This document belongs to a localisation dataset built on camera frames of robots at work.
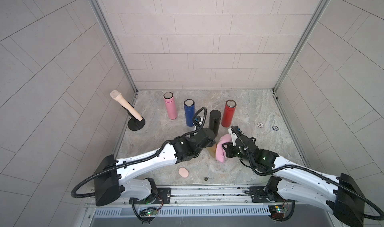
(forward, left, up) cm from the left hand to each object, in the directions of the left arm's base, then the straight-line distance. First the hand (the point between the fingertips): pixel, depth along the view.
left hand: (212, 134), depth 75 cm
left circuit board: (-31, +28, -13) cm, 44 cm away
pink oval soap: (-14, +15, -15) cm, 25 cm away
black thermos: (+8, -1, 0) cm, 8 cm away
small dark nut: (-17, +3, -15) cm, 23 cm away
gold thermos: (-6, 0, -6) cm, 8 cm away
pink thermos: (+20, +24, +2) cm, 31 cm away
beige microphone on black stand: (+16, +47, -15) cm, 52 cm away
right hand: (-4, -5, -7) cm, 9 cm away
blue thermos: (+14, +12, +2) cm, 19 cm away
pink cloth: (-7, -4, -6) cm, 10 cm away
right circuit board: (-31, -29, -16) cm, 45 cm away
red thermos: (+16, -11, -3) cm, 19 cm away
